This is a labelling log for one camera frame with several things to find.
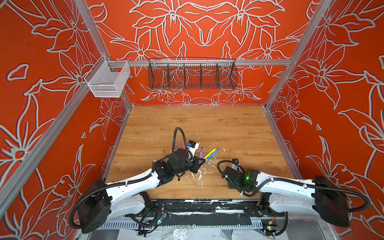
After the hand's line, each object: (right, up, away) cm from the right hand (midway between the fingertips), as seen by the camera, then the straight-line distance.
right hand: (229, 181), depth 82 cm
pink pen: (-26, +22, -13) cm, 37 cm away
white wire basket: (-75, +61, +11) cm, 98 cm away
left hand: (-15, +15, -8) cm, 22 cm away
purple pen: (-17, +17, -9) cm, 25 cm away
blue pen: (-8, +12, +9) cm, 17 cm away
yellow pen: (-10, +14, +10) cm, 19 cm away
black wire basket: (-22, +67, +18) cm, 73 cm away
